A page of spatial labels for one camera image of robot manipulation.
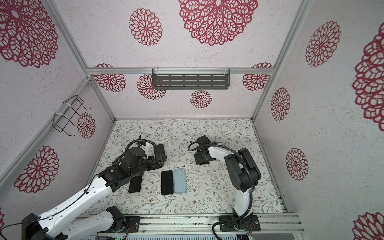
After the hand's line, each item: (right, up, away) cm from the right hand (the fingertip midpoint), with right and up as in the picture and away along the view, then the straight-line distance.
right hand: (203, 156), depth 98 cm
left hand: (-24, +1, -22) cm, 32 cm away
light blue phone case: (-15, -10, -8) cm, 20 cm away
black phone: (-22, -14, -9) cm, 28 cm away
